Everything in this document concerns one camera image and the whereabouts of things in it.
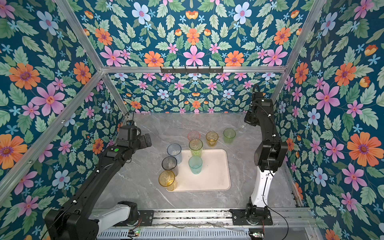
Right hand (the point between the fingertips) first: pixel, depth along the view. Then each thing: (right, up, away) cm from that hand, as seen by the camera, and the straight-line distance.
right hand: (251, 121), depth 91 cm
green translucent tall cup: (-35, -15, +2) cm, 38 cm away
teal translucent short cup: (-35, -26, +1) cm, 43 cm away
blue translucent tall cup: (-47, -17, -1) cm, 50 cm away
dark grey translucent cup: (-50, -25, -4) cm, 56 cm away
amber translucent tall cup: (-51, -33, -7) cm, 61 cm away
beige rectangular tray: (-23, -32, -3) cm, 40 cm away
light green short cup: (-12, -9, +12) cm, 19 cm away
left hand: (-62, -7, -13) cm, 64 cm away
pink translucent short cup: (-37, -9, +11) cm, 39 cm away
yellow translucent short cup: (-24, -11, +14) cm, 30 cm away
